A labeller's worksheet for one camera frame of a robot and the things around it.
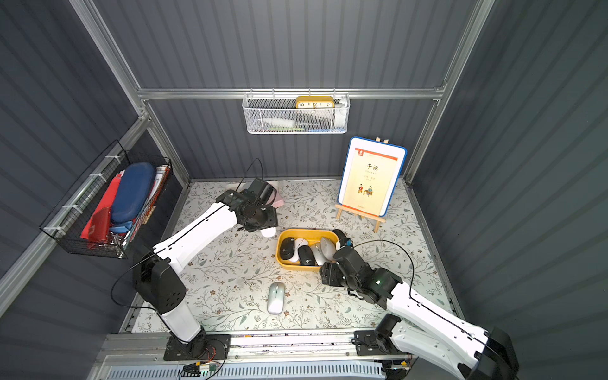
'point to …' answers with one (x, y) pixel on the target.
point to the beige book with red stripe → (369, 181)
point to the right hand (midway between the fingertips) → (331, 269)
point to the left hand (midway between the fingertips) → (274, 223)
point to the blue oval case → (132, 191)
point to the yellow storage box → (311, 235)
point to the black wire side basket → (122, 236)
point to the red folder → (97, 227)
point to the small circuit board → (194, 370)
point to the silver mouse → (275, 302)
